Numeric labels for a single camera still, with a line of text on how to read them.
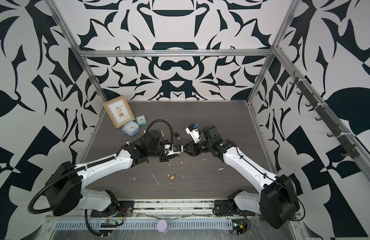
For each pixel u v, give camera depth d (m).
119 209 0.73
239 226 0.71
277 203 0.41
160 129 0.64
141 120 1.06
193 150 0.69
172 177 0.84
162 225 0.63
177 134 1.02
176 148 0.66
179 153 0.73
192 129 0.71
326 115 0.55
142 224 0.71
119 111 1.02
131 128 1.01
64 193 0.41
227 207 0.74
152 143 0.64
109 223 0.69
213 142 0.62
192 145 0.69
